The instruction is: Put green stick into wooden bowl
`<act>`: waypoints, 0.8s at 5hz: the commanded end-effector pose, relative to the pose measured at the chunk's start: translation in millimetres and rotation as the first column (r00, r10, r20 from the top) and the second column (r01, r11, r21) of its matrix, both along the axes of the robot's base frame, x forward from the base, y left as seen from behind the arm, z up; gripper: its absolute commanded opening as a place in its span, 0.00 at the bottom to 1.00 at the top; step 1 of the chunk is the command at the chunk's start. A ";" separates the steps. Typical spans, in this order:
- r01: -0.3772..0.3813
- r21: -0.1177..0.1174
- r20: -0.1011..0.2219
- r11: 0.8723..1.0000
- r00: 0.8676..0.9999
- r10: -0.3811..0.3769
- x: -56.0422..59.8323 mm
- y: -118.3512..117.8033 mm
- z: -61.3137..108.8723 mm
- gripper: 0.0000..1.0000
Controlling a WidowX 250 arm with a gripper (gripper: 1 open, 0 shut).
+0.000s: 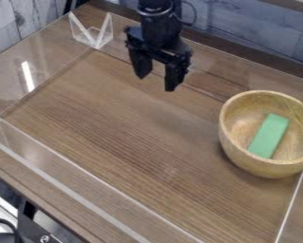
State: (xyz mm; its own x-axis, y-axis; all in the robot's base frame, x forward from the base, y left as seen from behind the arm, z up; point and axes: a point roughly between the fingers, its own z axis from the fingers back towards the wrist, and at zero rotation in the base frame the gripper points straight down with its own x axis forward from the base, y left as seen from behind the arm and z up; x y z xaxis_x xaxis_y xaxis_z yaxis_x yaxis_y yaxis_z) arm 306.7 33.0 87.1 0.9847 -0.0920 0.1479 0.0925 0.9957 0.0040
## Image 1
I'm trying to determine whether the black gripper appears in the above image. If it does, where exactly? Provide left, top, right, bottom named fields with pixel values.
left=124, top=0, right=191, bottom=92

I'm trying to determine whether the wooden bowl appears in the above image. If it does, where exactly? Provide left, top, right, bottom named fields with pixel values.
left=217, top=90, right=303, bottom=178

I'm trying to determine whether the green stick block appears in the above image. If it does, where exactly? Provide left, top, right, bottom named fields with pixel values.
left=247, top=113, right=290, bottom=159

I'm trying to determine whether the clear acrylic corner bracket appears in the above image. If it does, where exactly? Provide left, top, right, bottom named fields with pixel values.
left=68, top=12, right=113, bottom=49

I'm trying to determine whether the clear acrylic tray wall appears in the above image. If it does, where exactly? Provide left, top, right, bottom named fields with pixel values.
left=0, top=118, right=204, bottom=243

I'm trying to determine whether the black table leg frame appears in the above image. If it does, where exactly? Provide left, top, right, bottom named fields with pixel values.
left=17, top=200, right=64, bottom=243

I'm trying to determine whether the black cable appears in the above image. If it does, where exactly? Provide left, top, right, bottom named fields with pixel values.
left=0, top=216, right=20, bottom=243

